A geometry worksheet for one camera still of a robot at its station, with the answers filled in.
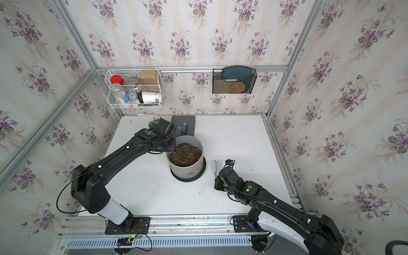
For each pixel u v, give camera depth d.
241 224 0.73
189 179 0.86
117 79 0.92
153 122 0.98
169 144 0.75
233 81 0.94
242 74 0.96
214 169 0.83
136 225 0.73
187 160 0.86
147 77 0.88
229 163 0.73
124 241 0.72
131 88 0.93
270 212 0.52
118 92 0.88
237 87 0.97
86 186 0.42
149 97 0.93
